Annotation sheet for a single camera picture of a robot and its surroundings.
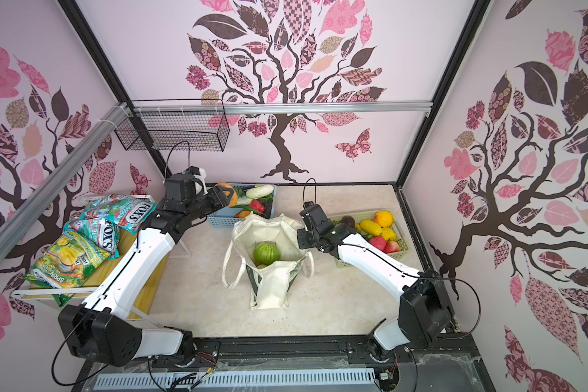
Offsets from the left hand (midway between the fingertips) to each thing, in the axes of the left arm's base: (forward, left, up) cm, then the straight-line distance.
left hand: (229, 196), depth 78 cm
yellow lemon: (0, -58, -22) cm, 62 cm away
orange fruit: (+6, -58, -20) cm, 61 cm away
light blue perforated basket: (+20, -11, -21) cm, 31 cm away
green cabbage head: (-10, -11, -20) cm, 25 cm away
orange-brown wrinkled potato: (-1, -1, 0) cm, 2 cm away
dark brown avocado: (+5, -43, -20) cm, 47 cm away
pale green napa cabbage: (+21, -5, -20) cm, 29 cm away
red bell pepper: (+14, -4, -22) cm, 26 cm away
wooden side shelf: (-31, +26, +3) cm, 40 cm away
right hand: (-6, -24, -12) cm, 28 cm away
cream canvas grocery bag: (-23, -13, -18) cm, 32 cm away
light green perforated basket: (+10, -49, -24) cm, 55 cm away
